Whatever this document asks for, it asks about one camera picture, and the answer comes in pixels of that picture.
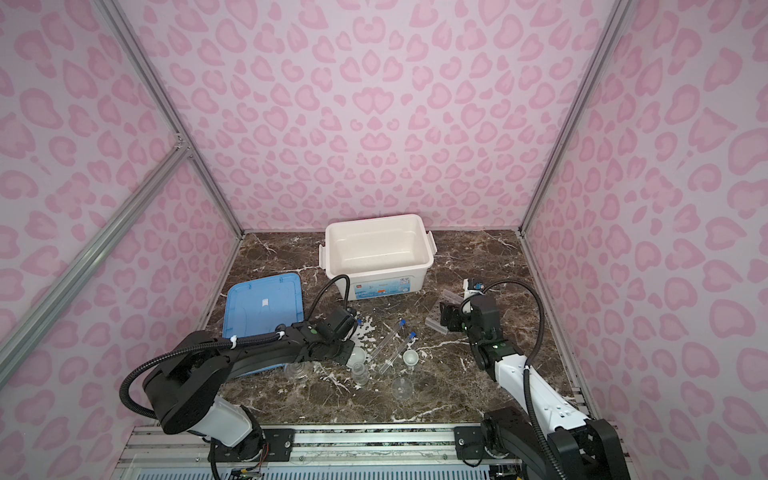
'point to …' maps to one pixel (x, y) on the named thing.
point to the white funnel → (358, 354)
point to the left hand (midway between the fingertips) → (348, 344)
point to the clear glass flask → (360, 375)
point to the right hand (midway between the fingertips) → (453, 302)
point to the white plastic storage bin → (383, 257)
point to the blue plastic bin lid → (260, 307)
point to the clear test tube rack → (433, 320)
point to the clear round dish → (402, 388)
